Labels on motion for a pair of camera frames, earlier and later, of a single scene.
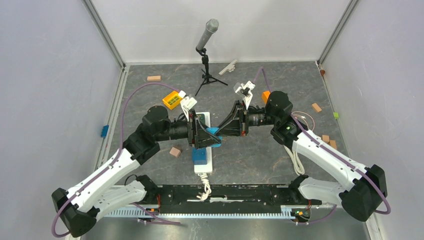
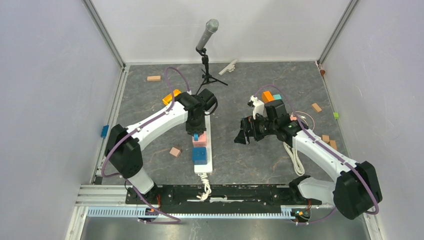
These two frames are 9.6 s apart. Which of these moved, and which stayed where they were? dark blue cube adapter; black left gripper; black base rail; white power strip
Moved: black left gripper
Stayed: dark blue cube adapter; black base rail; white power strip
